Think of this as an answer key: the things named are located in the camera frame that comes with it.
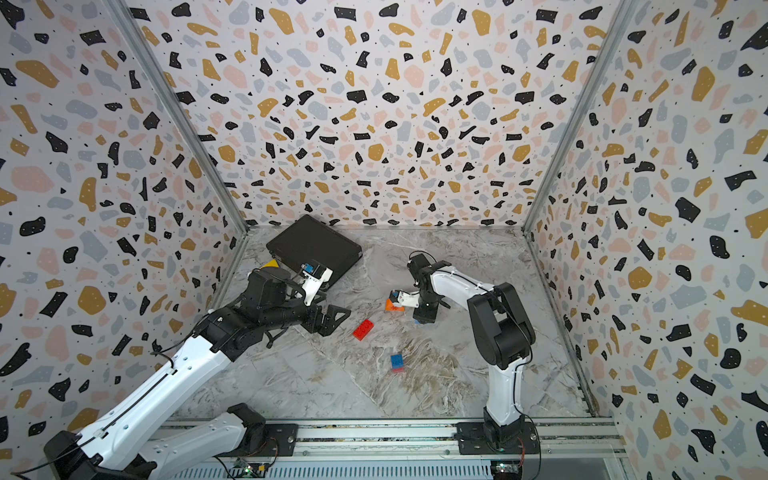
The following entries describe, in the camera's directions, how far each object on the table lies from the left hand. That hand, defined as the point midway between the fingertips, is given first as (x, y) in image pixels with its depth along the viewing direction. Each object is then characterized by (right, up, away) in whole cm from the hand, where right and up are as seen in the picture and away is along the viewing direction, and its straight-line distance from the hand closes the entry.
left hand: (338, 303), depth 72 cm
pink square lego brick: (+14, -22, +14) cm, 29 cm away
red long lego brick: (+3, -12, +21) cm, 24 cm away
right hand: (+23, -7, +25) cm, 34 cm away
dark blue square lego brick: (+14, -18, +10) cm, 25 cm away
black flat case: (-19, +17, +38) cm, 46 cm away
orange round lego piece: (+11, -5, +24) cm, 27 cm away
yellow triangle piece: (-33, +8, +38) cm, 51 cm away
